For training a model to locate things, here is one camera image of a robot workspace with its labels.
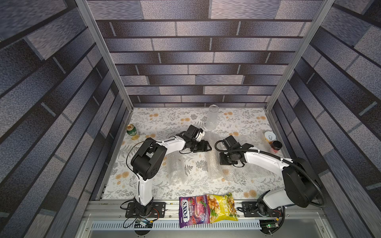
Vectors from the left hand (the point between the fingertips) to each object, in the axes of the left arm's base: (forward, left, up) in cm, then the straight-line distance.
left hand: (208, 148), depth 91 cm
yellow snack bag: (-32, -5, -1) cm, 33 cm away
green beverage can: (+10, +50, +5) cm, 51 cm away
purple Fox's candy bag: (-33, +9, -2) cm, 35 cm away
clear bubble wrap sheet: (-12, -26, -5) cm, 29 cm away
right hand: (-7, -7, -3) cm, 10 cm away
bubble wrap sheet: (-14, -3, +1) cm, 14 cm away
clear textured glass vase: (+27, -5, -2) cm, 27 cm away
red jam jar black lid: (+2, -43, +1) cm, 44 cm away
